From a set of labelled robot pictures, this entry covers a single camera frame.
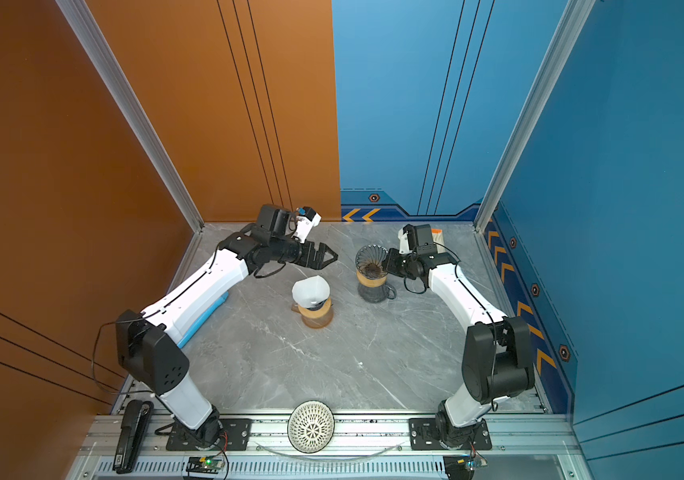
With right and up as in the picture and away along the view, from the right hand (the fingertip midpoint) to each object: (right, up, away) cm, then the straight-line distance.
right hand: (382, 262), depth 89 cm
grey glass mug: (-1, -11, +8) cm, 13 cm away
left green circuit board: (-44, -48, -18) cm, 68 cm away
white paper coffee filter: (-21, -8, -2) cm, 23 cm away
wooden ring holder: (-4, -6, +3) cm, 8 cm away
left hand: (-16, +3, -9) cm, 18 cm away
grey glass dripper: (-4, 0, +1) cm, 4 cm away
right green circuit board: (+17, -48, -19) cm, 54 cm away
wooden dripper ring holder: (-19, -15, -4) cm, 25 cm away
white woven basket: (-19, -41, -15) cm, 47 cm away
